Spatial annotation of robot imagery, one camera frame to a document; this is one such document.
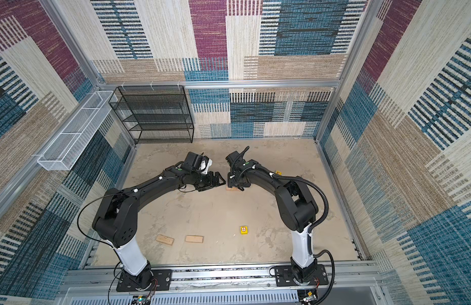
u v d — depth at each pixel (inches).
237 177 28.7
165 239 32.7
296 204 20.1
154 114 43.3
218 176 32.2
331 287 27.9
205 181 31.7
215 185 31.9
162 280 28.8
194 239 32.7
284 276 28.7
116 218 18.8
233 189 36.0
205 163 30.0
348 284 29.1
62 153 27.9
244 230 33.3
